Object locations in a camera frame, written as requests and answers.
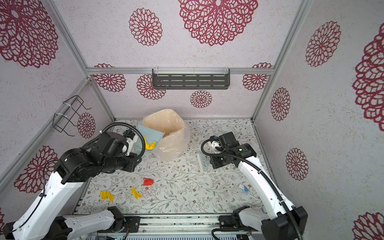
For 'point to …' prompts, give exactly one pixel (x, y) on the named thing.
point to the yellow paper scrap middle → (135, 193)
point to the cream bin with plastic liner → (176, 140)
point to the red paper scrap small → (147, 182)
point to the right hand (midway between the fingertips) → (212, 158)
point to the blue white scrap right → (245, 189)
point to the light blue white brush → (205, 161)
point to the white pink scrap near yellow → (147, 195)
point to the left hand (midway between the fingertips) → (138, 162)
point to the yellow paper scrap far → (148, 147)
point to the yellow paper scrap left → (104, 194)
